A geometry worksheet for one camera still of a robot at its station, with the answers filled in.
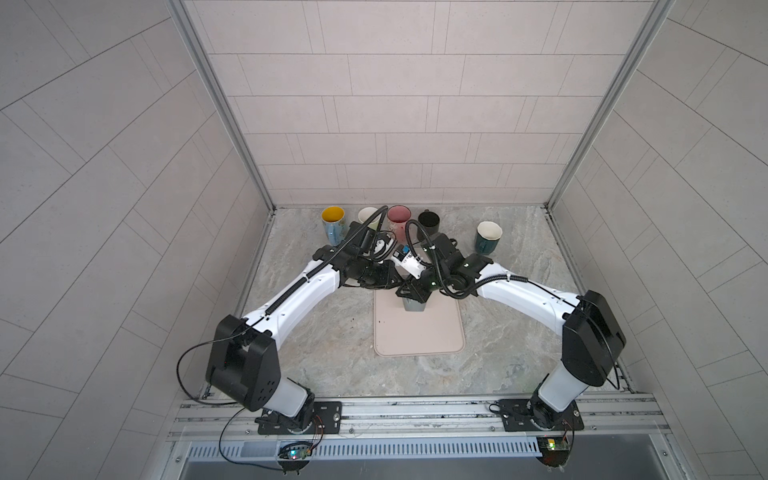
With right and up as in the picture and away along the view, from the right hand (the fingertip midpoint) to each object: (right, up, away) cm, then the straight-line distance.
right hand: (399, 290), depth 79 cm
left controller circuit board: (-23, -33, -15) cm, 43 cm away
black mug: (+11, +19, +22) cm, 31 cm away
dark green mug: (+30, +15, +21) cm, 40 cm away
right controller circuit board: (+36, -35, -11) cm, 51 cm away
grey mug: (+4, -4, -1) cm, 5 cm away
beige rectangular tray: (+10, -12, +4) cm, 17 cm away
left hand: (+3, +3, -2) cm, 5 cm away
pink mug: (-1, +21, +23) cm, 31 cm away
